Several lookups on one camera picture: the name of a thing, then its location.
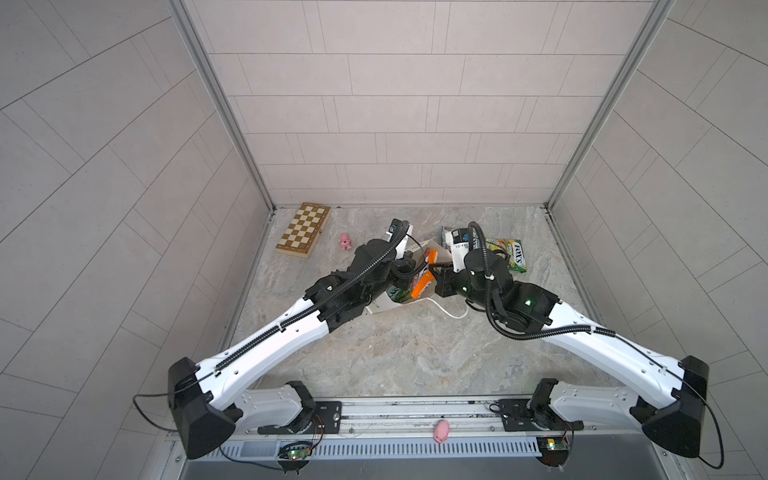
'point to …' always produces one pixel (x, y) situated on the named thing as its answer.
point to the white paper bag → (383, 303)
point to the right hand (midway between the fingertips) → (426, 269)
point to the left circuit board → (294, 456)
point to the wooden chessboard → (304, 229)
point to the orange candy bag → (423, 279)
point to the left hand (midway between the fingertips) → (420, 253)
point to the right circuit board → (554, 450)
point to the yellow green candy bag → (511, 247)
